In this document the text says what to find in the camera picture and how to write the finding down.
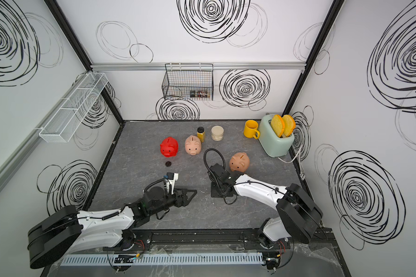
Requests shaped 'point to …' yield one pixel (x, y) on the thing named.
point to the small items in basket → (200, 93)
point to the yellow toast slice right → (289, 125)
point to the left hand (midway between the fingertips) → (192, 192)
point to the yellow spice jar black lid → (201, 133)
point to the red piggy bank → (169, 146)
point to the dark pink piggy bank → (240, 162)
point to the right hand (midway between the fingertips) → (215, 192)
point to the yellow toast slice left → (278, 125)
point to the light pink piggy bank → (193, 145)
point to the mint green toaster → (271, 144)
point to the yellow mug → (250, 129)
